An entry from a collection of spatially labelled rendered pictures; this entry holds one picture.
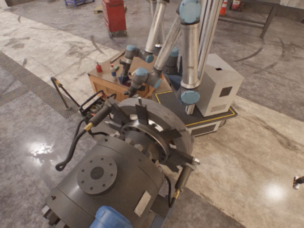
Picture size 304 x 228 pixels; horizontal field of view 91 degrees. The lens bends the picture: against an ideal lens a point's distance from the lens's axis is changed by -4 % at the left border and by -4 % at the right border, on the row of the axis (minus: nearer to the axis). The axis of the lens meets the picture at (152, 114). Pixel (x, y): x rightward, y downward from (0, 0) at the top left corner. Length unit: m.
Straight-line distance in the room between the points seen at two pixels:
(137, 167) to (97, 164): 0.23
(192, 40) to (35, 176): 2.10
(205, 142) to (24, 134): 2.48
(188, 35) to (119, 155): 0.84
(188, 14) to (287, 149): 2.15
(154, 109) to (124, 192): 0.54
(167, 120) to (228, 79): 0.90
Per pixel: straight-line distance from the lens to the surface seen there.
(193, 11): 1.03
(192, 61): 1.15
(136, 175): 0.96
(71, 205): 0.95
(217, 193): 1.92
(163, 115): 1.05
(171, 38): 1.24
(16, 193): 2.30
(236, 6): 8.46
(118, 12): 4.88
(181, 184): 1.35
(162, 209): 1.50
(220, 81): 1.69
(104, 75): 2.41
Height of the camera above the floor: 1.73
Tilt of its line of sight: 47 degrees down
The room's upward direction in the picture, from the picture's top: straight up
